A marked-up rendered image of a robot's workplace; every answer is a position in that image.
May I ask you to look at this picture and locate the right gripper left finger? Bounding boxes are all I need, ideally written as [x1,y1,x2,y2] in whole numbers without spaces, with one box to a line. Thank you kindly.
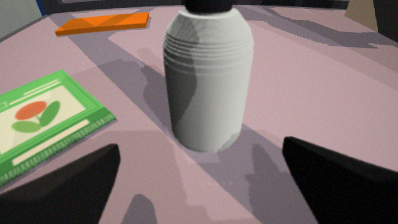
[0,144,121,224]

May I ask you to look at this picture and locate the orange flat rectangular slab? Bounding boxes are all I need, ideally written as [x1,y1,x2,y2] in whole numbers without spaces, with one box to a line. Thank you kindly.
[55,12,149,36]

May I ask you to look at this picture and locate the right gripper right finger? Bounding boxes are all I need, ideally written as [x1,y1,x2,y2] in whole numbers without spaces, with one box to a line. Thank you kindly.
[282,136,398,224]

